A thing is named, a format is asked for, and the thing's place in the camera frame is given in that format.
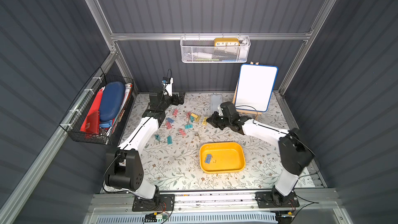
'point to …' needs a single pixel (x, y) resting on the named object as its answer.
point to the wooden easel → (256, 113)
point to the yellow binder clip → (204, 123)
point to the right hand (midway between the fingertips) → (208, 117)
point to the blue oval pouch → (112, 100)
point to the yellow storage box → (217, 157)
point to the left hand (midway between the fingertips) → (179, 89)
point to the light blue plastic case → (216, 99)
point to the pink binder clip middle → (168, 125)
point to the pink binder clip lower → (183, 133)
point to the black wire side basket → (72, 122)
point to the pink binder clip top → (175, 112)
